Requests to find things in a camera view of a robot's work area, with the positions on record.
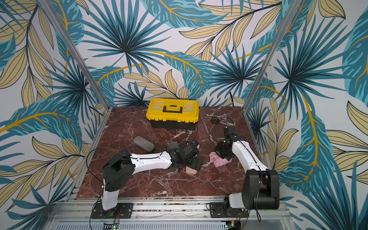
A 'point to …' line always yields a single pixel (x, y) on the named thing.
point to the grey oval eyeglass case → (144, 143)
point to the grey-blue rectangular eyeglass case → (173, 145)
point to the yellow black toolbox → (172, 113)
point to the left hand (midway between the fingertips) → (195, 162)
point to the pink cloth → (217, 160)
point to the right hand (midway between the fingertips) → (217, 152)
